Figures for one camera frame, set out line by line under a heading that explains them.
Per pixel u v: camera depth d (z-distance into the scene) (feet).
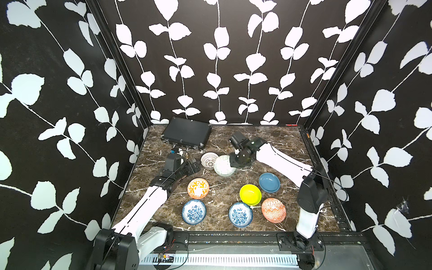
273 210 2.69
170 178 2.02
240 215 2.67
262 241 2.46
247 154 1.98
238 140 2.18
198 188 2.89
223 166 2.84
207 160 3.30
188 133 3.85
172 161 2.02
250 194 2.82
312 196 1.52
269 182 3.04
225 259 2.30
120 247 1.27
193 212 2.68
